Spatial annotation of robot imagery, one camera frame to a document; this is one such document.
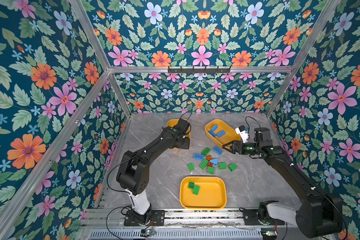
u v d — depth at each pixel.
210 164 0.91
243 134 0.73
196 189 0.83
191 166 0.92
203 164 0.91
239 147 0.69
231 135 1.04
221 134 1.04
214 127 1.08
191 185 0.82
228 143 0.72
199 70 0.93
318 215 0.40
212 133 1.04
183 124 0.71
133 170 0.48
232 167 0.90
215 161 0.91
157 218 0.74
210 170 0.89
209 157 0.93
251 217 0.73
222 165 0.91
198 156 0.94
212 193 0.80
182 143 0.77
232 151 0.69
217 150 0.98
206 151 0.98
